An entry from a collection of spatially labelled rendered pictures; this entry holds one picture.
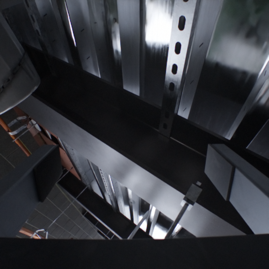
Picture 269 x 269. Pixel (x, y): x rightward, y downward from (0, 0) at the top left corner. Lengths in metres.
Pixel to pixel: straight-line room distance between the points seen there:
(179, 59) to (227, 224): 0.36
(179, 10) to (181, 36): 0.05
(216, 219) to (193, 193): 0.07
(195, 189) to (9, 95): 0.38
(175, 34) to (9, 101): 0.33
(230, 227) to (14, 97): 0.46
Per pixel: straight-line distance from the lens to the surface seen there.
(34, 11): 0.83
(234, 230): 0.47
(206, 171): 0.17
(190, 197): 0.43
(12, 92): 0.32
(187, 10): 0.41
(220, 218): 0.45
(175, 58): 0.46
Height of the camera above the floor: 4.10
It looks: 29 degrees up
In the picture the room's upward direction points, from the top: 43 degrees clockwise
